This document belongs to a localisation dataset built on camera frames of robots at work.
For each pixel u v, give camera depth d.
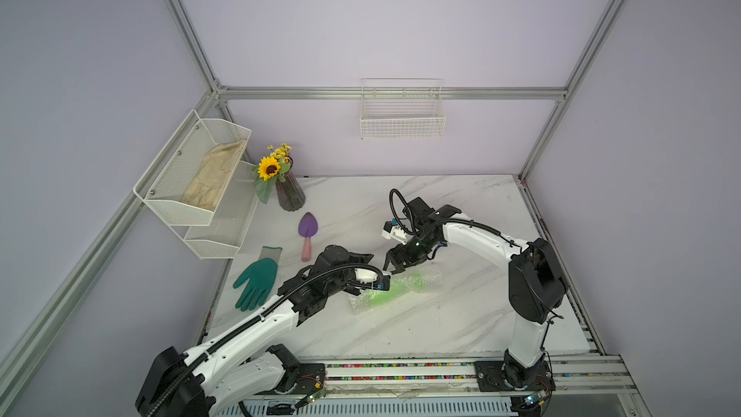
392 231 0.80
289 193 1.05
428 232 0.65
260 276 0.93
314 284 0.59
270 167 0.91
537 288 0.48
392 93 0.91
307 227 1.05
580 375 0.76
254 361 0.60
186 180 0.78
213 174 0.80
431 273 0.84
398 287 0.84
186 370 0.40
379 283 0.64
